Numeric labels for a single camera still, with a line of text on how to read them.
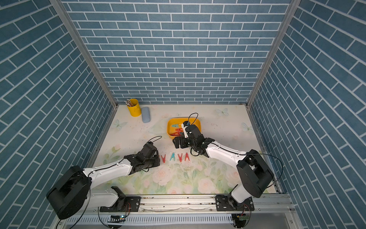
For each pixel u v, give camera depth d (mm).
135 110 1083
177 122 1096
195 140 656
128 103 988
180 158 909
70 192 417
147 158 693
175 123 1083
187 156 910
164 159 897
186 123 770
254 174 440
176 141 768
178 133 1019
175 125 1054
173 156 909
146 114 1120
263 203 755
